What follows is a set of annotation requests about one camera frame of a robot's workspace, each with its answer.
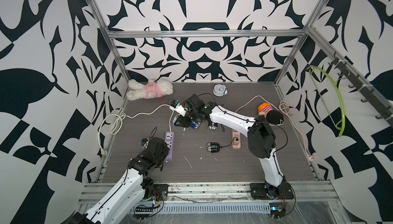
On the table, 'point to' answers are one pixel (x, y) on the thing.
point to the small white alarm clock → (220, 90)
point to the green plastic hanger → (335, 124)
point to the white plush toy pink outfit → (151, 89)
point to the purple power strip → (169, 139)
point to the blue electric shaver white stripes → (195, 124)
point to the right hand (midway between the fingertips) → (177, 117)
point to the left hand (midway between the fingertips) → (167, 144)
